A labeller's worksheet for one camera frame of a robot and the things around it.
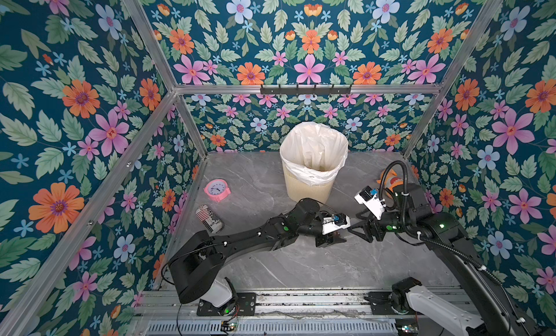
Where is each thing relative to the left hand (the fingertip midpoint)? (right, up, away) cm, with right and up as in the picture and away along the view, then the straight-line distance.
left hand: (345, 231), depth 72 cm
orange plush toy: (+27, +16, +26) cm, 41 cm away
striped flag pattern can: (-57, +2, +21) cm, 61 cm away
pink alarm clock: (-54, +12, +30) cm, 63 cm away
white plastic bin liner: (-8, +29, +24) cm, 39 cm away
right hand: (+3, +6, -4) cm, 8 cm away
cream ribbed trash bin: (-16, +13, +10) cm, 24 cm away
